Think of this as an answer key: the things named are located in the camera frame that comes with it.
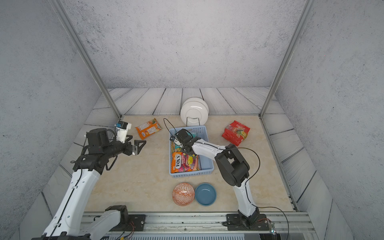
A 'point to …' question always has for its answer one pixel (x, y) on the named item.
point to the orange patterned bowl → (183, 194)
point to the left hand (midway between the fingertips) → (139, 138)
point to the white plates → (194, 111)
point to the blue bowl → (205, 194)
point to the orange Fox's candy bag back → (148, 129)
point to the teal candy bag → (179, 148)
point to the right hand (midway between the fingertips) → (188, 142)
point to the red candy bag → (235, 132)
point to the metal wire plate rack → (186, 120)
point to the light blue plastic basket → (207, 166)
